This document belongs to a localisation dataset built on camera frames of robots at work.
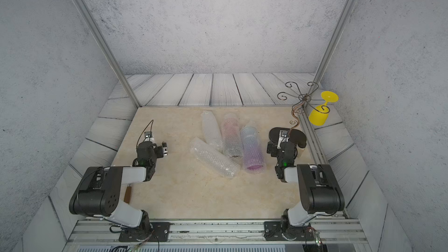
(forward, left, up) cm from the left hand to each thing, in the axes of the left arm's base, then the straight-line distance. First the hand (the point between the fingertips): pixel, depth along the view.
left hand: (156, 142), depth 95 cm
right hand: (-1, -67, +2) cm, 67 cm away
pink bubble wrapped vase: (+2, -40, +3) cm, 40 cm away
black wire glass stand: (+5, -73, +25) cm, 78 cm away
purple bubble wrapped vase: (-12, -51, +4) cm, 52 cm away
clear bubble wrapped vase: (+10, -29, -4) cm, 31 cm away
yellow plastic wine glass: (+2, -82, +15) cm, 84 cm away
